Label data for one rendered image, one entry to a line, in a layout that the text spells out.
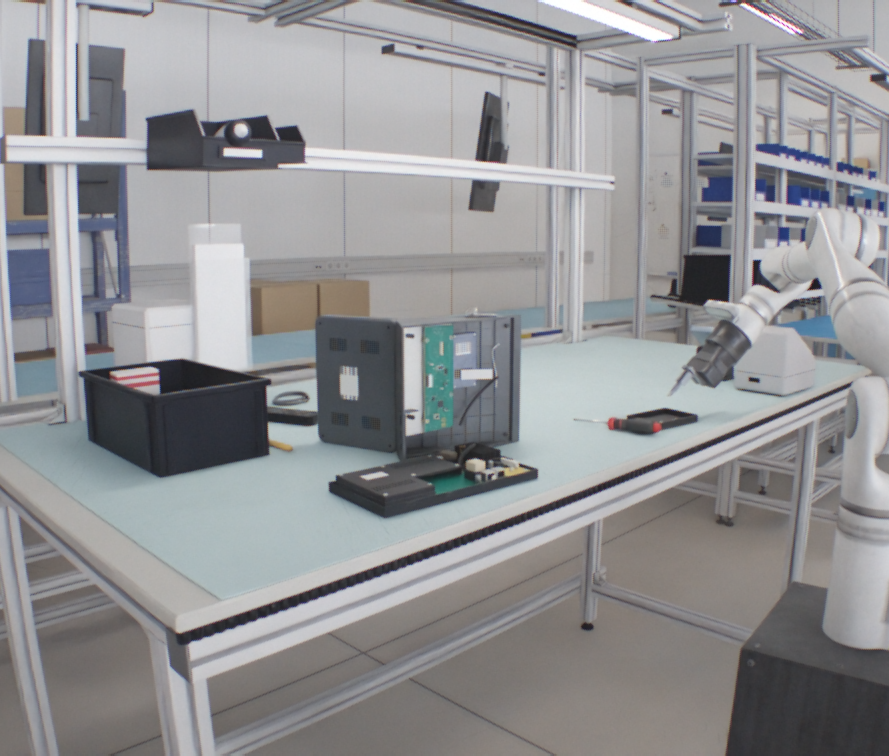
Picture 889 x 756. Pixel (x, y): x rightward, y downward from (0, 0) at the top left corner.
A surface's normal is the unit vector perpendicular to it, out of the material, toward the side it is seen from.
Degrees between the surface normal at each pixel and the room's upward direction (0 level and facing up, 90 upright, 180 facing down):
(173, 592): 0
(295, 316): 90
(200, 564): 0
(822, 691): 90
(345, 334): 90
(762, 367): 90
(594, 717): 0
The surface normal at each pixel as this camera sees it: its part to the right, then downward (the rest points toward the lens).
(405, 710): 0.00, -0.98
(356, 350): -0.47, 0.15
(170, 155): -0.71, 0.12
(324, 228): 0.70, 0.12
